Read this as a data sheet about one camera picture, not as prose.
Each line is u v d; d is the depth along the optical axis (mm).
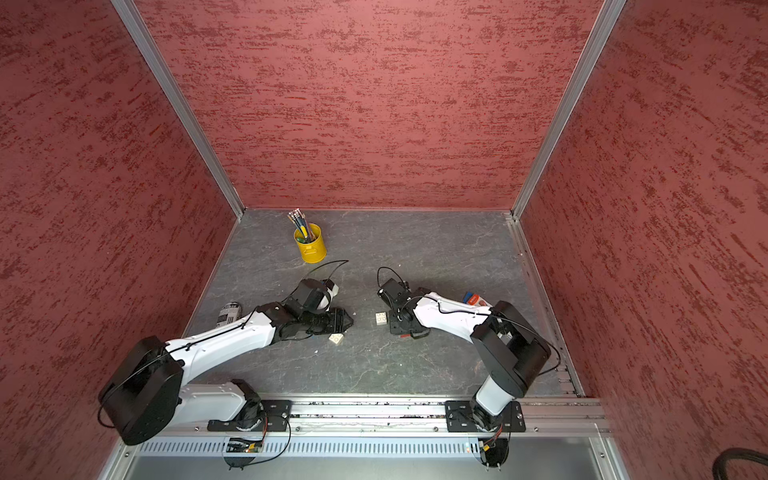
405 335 877
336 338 854
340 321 758
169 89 837
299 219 972
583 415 762
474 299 953
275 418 741
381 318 896
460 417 736
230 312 897
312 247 977
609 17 720
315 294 683
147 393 412
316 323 722
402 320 640
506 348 450
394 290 707
